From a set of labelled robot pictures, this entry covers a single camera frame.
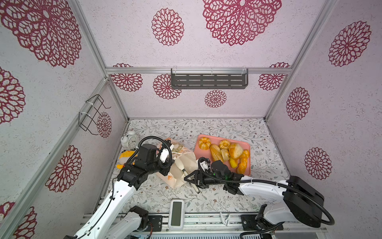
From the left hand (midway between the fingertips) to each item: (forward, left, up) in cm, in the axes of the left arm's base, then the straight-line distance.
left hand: (172, 163), depth 75 cm
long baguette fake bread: (+15, -26, -14) cm, 33 cm away
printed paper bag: (+8, -6, -14) cm, 17 cm away
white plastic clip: (-23, -27, -17) cm, 39 cm away
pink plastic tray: (+18, -21, -20) cm, 34 cm away
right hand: (-7, -7, -3) cm, 10 cm away
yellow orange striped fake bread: (+6, -41, -15) cm, 44 cm away
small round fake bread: (+13, -31, -12) cm, 35 cm away
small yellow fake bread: (+8, -35, -14) cm, 39 cm away
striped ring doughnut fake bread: (+23, -19, -14) cm, 33 cm away
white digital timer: (-20, -2, -15) cm, 25 cm away
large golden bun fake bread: (+13, -37, -10) cm, 41 cm away
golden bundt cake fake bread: (+22, -33, -15) cm, 42 cm away
